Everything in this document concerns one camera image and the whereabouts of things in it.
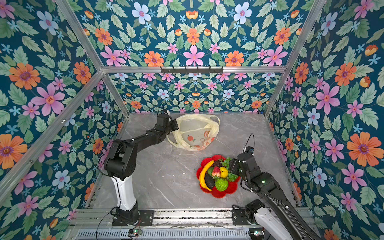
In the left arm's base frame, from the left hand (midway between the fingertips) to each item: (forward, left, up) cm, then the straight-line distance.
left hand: (178, 120), depth 99 cm
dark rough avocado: (-39, -17, -8) cm, 44 cm away
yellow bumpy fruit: (-35, -26, -8) cm, 44 cm away
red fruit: (-36, -21, -4) cm, 42 cm away
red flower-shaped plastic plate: (-43, -29, -10) cm, 53 cm away
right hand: (-34, -31, +3) cm, 46 cm away
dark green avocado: (-34, -18, -7) cm, 39 cm away
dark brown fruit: (-30, -23, -7) cm, 38 cm away
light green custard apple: (-42, -23, -7) cm, 49 cm away
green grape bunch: (-38, -30, -8) cm, 49 cm away
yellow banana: (-36, -14, -7) cm, 39 cm away
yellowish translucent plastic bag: (-2, -11, -12) cm, 16 cm away
